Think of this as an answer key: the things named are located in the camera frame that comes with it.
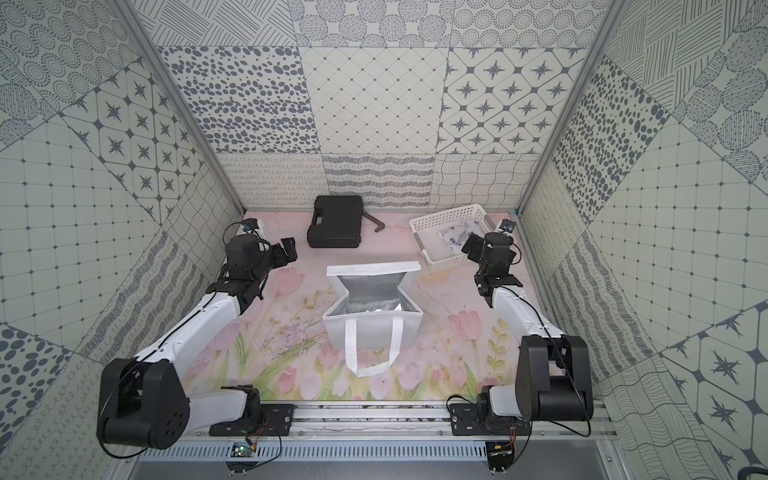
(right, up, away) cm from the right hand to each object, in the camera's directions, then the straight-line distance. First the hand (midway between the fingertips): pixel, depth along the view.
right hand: (487, 244), depth 89 cm
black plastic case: (-51, +8, +26) cm, 58 cm away
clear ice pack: (-5, +2, +22) cm, 22 cm away
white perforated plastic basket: (-16, +5, +25) cm, 30 cm away
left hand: (-63, +2, -4) cm, 63 cm away
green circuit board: (-66, -50, -17) cm, 84 cm away
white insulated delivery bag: (-34, -16, -21) cm, 43 cm away
